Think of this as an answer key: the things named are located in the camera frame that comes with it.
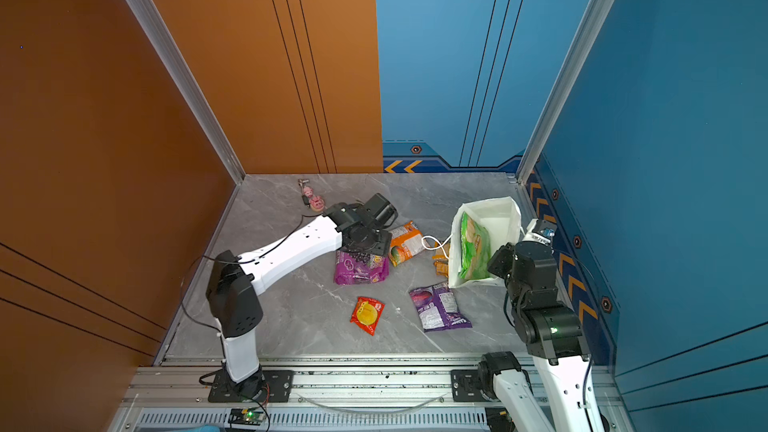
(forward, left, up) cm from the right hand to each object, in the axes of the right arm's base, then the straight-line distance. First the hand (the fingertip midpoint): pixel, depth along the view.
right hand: (501, 243), depth 68 cm
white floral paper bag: (-4, +10, -8) cm, 14 cm away
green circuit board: (-30, +61, -28) cm, 73 cm away
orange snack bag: (+16, +21, -23) cm, 35 cm away
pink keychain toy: (+33, +54, -24) cm, 68 cm away
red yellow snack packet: (-7, +33, -25) cm, 42 cm away
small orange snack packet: (+10, +10, -26) cm, 30 cm away
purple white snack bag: (-6, +13, -23) cm, 28 cm away
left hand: (+9, +29, -13) cm, 33 cm away
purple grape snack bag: (+6, +35, -22) cm, 42 cm away
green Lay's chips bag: (+2, +5, -6) cm, 8 cm away
